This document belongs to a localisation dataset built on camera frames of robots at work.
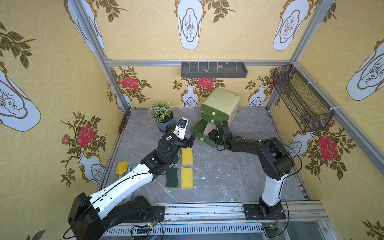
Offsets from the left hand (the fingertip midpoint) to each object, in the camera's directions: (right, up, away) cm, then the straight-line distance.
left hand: (187, 127), depth 73 cm
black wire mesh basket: (+67, +10, +10) cm, 69 cm away
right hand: (+13, -6, +25) cm, 29 cm away
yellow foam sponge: (-1, -19, +20) cm, 27 cm away
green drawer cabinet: (+18, +12, +19) cm, 29 cm away
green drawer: (+16, +4, +24) cm, 29 cm away
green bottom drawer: (+6, -4, +24) cm, 25 cm away
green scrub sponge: (-9, -29, +10) cm, 32 cm away
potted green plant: (-17, +8, +21) cm, 29 cm away
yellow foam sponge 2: (-1, -29, +11) cm, 31 cm away
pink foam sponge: (+14, -1, +29) cm, 32 cm away
